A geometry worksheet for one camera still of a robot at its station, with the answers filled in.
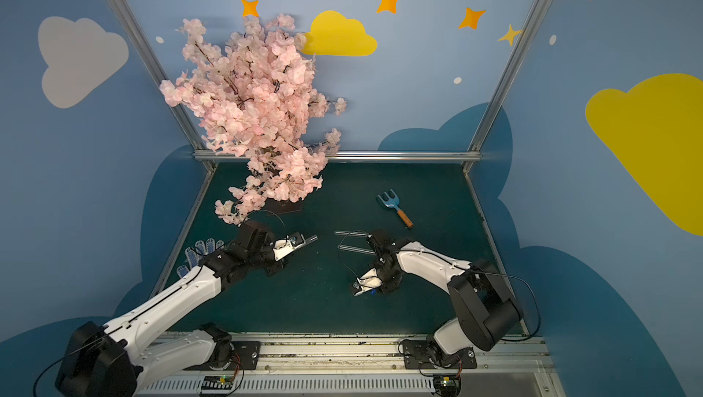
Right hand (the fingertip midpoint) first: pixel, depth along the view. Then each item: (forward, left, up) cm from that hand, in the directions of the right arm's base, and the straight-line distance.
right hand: (381, 274), depth 89 cm
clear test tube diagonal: (+9, +9, -1) cm, 13 cm away
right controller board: (-28, -18, -4) cm, 34 cm away
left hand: (+3, +30, +11) cm, 32 cm away
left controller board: (-32, +44, -3) cm, 55 cm away
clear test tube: (+4, +22, +14) cm, 27 cm away
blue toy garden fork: (+30, -4, 0) cm, 31 cm away
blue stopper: (-9, +3, +9) cm, 13 cm away
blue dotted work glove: (+2, +65, +1) cm, 65 cm away
